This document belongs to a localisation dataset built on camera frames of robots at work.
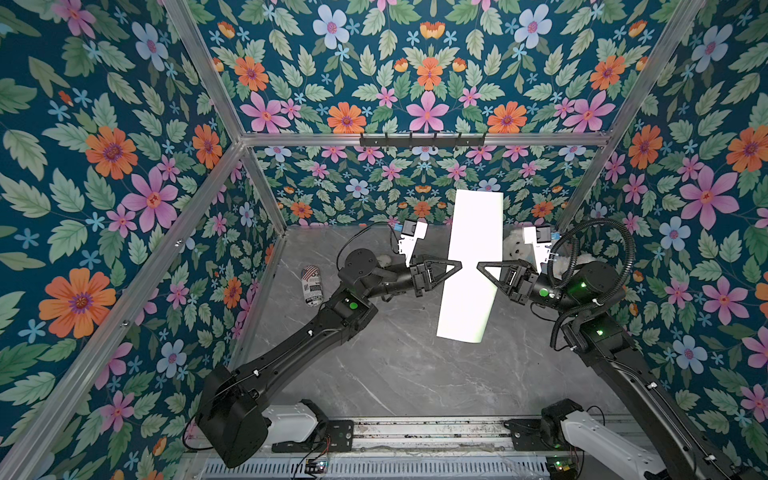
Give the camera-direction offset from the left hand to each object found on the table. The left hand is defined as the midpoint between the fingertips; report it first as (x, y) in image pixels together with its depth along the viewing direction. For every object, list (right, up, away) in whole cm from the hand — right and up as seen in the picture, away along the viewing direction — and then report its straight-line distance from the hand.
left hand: (458, 270), depth 56 cm
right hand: (+5, +1, 0) cm, 5 cm away
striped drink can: (-41, -7, +42) cm, 59 cm away
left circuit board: (-33, -49, +16) cm, 61 cm away
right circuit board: (+28, -49, +16) cm, 59 cm away
